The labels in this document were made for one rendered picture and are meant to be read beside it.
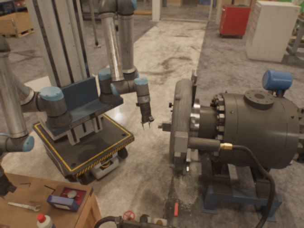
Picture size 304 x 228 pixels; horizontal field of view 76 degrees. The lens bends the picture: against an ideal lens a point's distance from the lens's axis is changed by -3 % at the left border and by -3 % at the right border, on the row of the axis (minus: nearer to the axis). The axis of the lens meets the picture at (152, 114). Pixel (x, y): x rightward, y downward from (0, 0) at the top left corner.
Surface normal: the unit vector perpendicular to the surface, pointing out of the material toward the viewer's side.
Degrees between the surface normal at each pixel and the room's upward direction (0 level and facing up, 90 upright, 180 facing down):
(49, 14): 90
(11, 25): 90
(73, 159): 0
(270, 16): 90
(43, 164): 0
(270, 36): 90
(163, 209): 0
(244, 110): 24
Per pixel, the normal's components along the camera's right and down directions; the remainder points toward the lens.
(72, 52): 0.70, 0.41
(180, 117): -0.13, -0.14
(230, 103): -0.04, -0.65
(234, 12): -0.09, 0.58
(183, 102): -0.10, -0.41
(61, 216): 0.00, -0.81
